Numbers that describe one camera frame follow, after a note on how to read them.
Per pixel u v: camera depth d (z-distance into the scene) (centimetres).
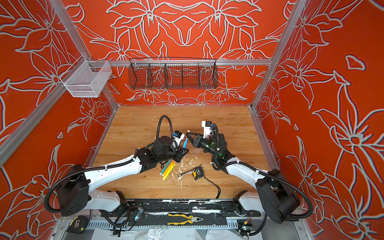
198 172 82
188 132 76
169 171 85
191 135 76
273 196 42
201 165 88
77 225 67
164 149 60
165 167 87
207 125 71
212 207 75
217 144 59
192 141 73
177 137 69
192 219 70
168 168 87
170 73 101
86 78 92
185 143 75
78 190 40
